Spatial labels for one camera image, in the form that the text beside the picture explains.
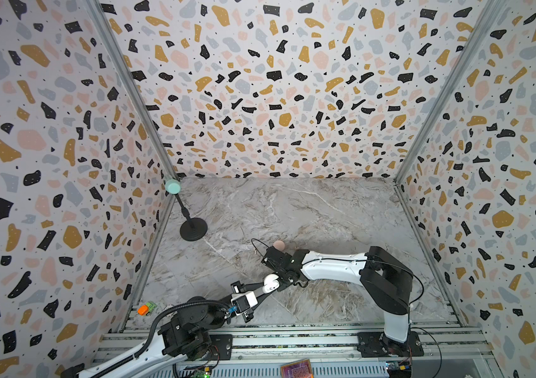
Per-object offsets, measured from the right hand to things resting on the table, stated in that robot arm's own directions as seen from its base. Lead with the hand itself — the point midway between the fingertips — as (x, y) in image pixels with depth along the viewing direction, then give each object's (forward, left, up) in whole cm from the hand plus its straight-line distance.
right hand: (277, 278), depth 87 cm
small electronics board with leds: (-28, +22, -1) cm, 36 cm away
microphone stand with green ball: (+21, +37, +1) cm, 42 cm away
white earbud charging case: (-11, +1, +25) cm, 28 cm away
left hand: (-10, 0, +23) cm, 25 cm away
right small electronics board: (-27, -38, -3) cm, 47 cm away
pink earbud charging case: (+14, 0, -1) cm, 14 cm away
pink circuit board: (-27, -7, +1) cm, 28 cm away
